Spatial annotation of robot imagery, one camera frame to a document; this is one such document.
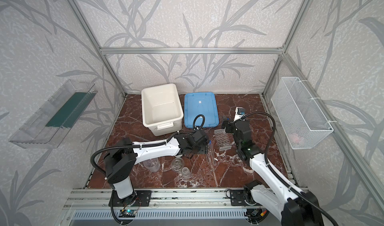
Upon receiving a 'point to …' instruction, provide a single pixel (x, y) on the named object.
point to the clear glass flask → (177, 164)
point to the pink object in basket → (294, 137)
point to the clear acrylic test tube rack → (223, 140)
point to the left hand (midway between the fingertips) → (206, 145)
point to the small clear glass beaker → (185, 172)
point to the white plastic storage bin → (162, 111)
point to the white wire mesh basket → (301, 122)
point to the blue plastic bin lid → (204, 103)
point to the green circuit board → (127, 213)
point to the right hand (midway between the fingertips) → (233, 112)
